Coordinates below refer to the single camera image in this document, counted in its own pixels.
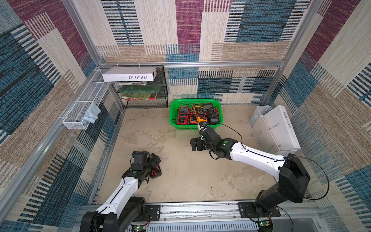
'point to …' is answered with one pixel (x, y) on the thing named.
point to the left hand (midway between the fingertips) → (155, 161)
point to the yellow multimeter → (200, 114)
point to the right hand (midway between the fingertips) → (196, 139)
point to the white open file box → (262, 133)
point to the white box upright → (281, 129)
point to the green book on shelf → (139, 91)
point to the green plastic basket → (174, 105)
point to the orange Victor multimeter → (192, 114)
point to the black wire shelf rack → (162, 101)
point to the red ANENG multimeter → (207, 106)
